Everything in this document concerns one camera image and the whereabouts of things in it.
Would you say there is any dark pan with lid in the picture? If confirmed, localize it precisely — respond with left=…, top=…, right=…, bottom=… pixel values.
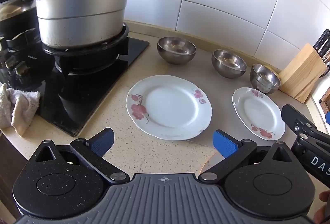
left=0, top=0, right=39, bottom=37

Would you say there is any wooden knife block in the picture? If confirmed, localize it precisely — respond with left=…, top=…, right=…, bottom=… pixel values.
left=278, top=43, right=327, bottom=104

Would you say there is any small steel bowl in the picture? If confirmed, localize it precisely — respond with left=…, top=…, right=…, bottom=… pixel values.
left=249, top=63, right=281, bottom=95

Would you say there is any large white floral plate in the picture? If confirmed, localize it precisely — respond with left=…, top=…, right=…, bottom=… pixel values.
left=126, top=75, right=213, bottom=141

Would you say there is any black burner pot support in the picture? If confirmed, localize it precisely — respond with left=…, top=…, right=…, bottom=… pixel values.
left=42, top=22, right=129, bottom=78
left=0, top=28, right=43, bottom=85

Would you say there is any aluminium pressure cooker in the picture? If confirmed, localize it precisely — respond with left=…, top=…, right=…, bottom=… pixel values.
left=0, top=0, right=142, bottom=48

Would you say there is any small white floral plate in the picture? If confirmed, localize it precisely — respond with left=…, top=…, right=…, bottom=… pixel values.
left=232, top=87, right=286, bottom=141

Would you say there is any large steel bowl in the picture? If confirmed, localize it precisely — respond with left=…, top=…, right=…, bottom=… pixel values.
left=157, top=37, right=197, bottom=65

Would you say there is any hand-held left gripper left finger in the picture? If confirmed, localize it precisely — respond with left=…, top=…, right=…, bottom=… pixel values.
left=33, top=128, right=130, bottom=185

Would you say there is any black glass gas stove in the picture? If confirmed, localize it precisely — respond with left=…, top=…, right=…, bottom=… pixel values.
left=0, top=21, right=150, bottom=137

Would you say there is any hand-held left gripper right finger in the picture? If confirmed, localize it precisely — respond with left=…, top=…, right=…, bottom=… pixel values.
left=198, top=130, right=294, bottom=185

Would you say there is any black handled knife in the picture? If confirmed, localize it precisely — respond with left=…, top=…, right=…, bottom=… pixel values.
left=313, top=29, right=330, bottom=52
left=319, top=41, right=330, bottom=64

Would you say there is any white towel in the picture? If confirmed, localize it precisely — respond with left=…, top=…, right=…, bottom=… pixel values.
left=0, top=83, right=41, bottom=136

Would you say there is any person's right hand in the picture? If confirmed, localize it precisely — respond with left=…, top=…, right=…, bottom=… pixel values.
left=313, top=190, right=330, bottom=224

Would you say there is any medium steel bowl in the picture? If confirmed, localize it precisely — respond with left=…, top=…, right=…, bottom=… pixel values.
left=211, top=50, right=248, bottom=79

